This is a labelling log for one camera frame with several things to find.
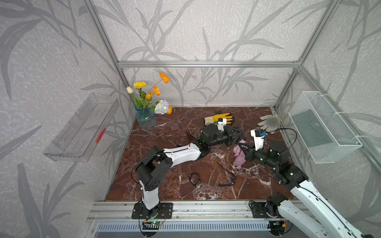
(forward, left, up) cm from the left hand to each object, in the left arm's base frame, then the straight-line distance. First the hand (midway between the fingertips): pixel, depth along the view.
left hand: (245, 134), depth 71 cm
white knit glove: (+27, -32, -26) cm, 49 cm away
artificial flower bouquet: (+25, +56, -1) cm, 61 cm away
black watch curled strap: (-12, +24, -28) cm, 39 cm away
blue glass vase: (+23, +58, -18) cm, 65 cm away
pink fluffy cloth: (-6, +1, -12) cm, 14 cm away
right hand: (-3, +3, -4) cm, 6 cm away
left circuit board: (-34, +44, -30) cm, 64 cm away
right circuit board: (-35, -16, -28) cm, 48 cm away
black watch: (-11, +2, -27) cm, 29 cm away
